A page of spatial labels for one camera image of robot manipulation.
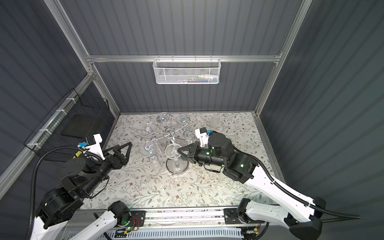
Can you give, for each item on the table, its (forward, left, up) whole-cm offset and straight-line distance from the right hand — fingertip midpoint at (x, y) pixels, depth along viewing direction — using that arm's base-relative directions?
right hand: (177, 153), depth 57 cm
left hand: (+2, +20, +2) cm, 20 cm away
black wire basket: (+24, +56, -4) cm, 61 cm away
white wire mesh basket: (+86, +1, -15) cm, 88 cm away
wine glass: (+4, +13, -3) cm, 14 cm away
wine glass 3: (+20, -1, -2) cm, 21 cm away
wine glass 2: (+15, +16, -3) cm, 22 cm away
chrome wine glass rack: (+13, +5, -4) cm, 15 cm away
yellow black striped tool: (+4, +47, -8) cm, 48 cm away
